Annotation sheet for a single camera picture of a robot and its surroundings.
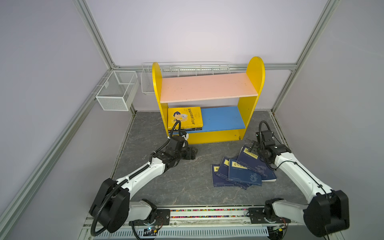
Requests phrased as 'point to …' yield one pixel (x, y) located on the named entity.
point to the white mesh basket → (118, 91)
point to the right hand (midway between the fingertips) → (258, 150)
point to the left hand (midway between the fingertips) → (192, 151)
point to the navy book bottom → (218, 180)
